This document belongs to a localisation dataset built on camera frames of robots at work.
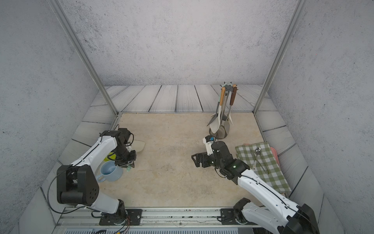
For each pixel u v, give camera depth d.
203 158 0.67
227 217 0.72
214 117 1.00
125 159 0.73
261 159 0.93
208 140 0.69
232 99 0.82
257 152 0.96
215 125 0.99
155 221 0.73
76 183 0.43
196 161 0.68
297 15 0.73
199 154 0.68
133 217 0.73
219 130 0.96
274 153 0.95
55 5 0.70
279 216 0.40
